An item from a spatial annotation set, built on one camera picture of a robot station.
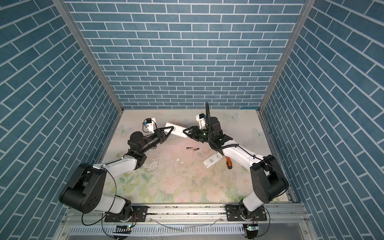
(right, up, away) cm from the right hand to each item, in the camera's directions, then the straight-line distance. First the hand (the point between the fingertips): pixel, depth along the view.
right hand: (182, 131), depth 80 cm
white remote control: (-3, 0, -1) cm, 3 cm away
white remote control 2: (+17, -18, +12) cm, 28 cm away
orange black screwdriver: (+27, -20, +11) cm, 35 cm away
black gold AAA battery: (+3, -12, +19) cm, 22 cm away
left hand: (-4, +1, -2) cm, 5 cm away
